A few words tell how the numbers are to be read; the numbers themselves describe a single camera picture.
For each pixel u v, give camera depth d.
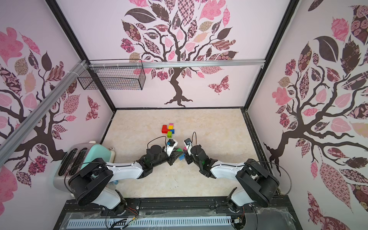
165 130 1.03
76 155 0.74
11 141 0.51
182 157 0.85
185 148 0.77
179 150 0.83
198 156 0.65
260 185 0.43
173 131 1.03
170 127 1.05
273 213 0.71
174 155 0.76
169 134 1.03
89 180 0.45
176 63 0.93
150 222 0.70
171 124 1.08
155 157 0.66
